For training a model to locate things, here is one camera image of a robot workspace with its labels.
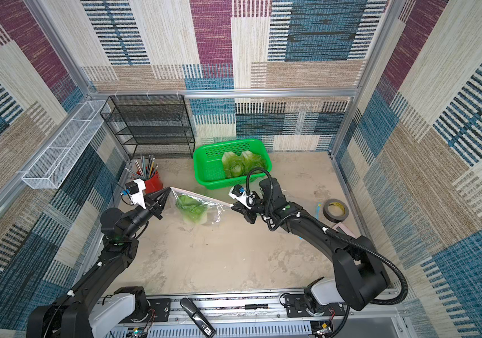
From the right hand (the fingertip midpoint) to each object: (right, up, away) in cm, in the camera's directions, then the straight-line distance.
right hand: (239, 206), depth 83 cm
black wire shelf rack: (-45, +38, +26) cm, 64 cm away
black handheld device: (-12, -34, -15) cm, 39 cm away
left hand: (-24, +7, -8) cm, 27 cm away
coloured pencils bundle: (-45, +13, +19) cm, 50 cm away
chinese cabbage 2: (-4, +17, +19) cm, 26 cm away
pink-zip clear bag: (-9, -1, +2) cm, 9 cm away
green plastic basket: (-17, +17, +33) cm, 41 cm away
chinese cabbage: (-17, 0, -5) cm, 18 cm away
